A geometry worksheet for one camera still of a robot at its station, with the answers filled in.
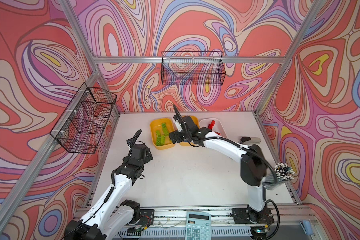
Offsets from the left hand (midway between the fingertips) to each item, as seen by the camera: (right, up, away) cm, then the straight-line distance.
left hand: (142, 152), depth 83 cm
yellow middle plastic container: (+34, +18, +22) cm, 44 cm away
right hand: (+20, +9, +5) cm, 23 cm away
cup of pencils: (+71, -8, -13) cm, 72 cm away
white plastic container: (+49, +14, +25) cm, 56 cm away
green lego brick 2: (+7, +5, +16) cm, 18 cm away
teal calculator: (+30, -32, -14) cm, 46 cm away
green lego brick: (+11, +11, +25) cm, 29 cm away
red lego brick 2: (+49, +10, +22) cm, 54 cm away
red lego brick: (+44, +15, +22) cm, 51 cm away
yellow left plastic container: (+3, +16, +27) cm, 32 cm away
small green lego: (+6, +9, +21) cm, 24 cm away
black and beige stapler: (+68, +5, +15) cm, 70 cm away
